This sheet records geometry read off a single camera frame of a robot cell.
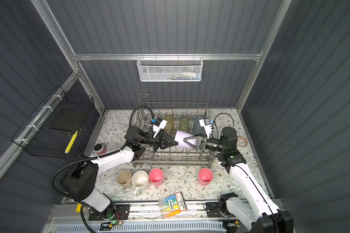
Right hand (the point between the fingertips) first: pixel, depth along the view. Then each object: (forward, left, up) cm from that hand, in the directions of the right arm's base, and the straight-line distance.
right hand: (187, 142), depth 66 cm
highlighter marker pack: (-21, +8, -27) cm, 35 cm away
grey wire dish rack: (+8, +5, -30) cm, 31 cm away
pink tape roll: (+10, +55, -22) cm, 60 cm away
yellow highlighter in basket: (+1, +56, 0) cm, 56 cm away
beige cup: (-8, +36, -25) cm, 44 cm away
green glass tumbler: (+22, +1, -15) cm, 26 cm away
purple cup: (0, +4, +4) cm, 5 cm away
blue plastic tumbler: (+21, -8, -18) cm, 29 cm away
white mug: (-8, +27, -27) cm, 39 cm away
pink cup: (-6, +18, -27) cm, 33 cm away
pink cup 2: (-6, -11, -28) cm, 31 cm away
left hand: (-2, +4, +2) cm, 5 cm away
